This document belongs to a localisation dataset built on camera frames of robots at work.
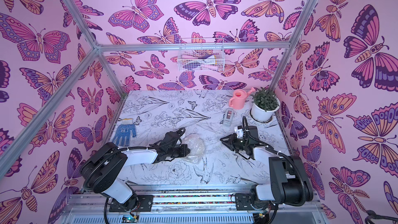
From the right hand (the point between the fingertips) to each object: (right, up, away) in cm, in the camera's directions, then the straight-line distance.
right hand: (222, 139), depth 88 cm
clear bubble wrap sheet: (-14, -4, +2) cm, 15 cm away
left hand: (-17, -7, +2) cm, 19 cm away
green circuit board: (-45, -34, -16) cm, 58 cm away
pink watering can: (+13, +22, +18) cm, 31 cm away
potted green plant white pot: (+26, +21, +5) cm, 34 cm away
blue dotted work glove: (-62, +1, +10) cm, 63 cm away
